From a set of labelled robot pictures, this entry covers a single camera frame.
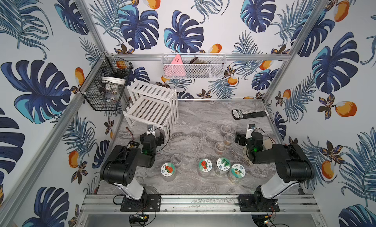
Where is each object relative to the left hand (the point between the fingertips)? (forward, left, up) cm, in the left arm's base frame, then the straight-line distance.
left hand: (152, 131), depth 94 cm
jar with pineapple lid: (-23, -50, +1) cm, 55 cm away
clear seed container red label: (+7, -47, -2) cm, 48 cm away
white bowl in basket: (+12, +18, +29) cm, 36 cm away
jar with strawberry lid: (-21, -33, +1) cm, 39 cm away
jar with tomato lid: (-25, -14, 0) cm, 28 cm away
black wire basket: (+15, +30, +20) cm, 39 cm away
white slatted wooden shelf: (+18, +5, +6) cm, 19 cm away
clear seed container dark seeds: (-1, -49, -2) cm, 49 cm away
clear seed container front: (-8, -43, -1) cm, 44 cm away
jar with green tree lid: (-20, -43, +1) cm, 47 cm away
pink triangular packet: (+28, -13, +28) cm, 42 cm away
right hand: (+5, -61, -3) cm, 61 cm away
